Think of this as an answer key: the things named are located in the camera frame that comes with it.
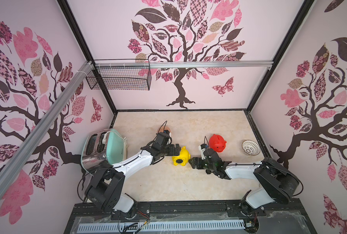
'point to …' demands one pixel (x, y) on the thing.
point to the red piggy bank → (217, 143)
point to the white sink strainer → (251, 147)
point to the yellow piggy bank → (183, 158)
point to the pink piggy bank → (167, 128)
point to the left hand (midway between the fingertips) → (175, 151)
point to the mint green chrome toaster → (103, 146)
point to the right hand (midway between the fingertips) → (193, 160)
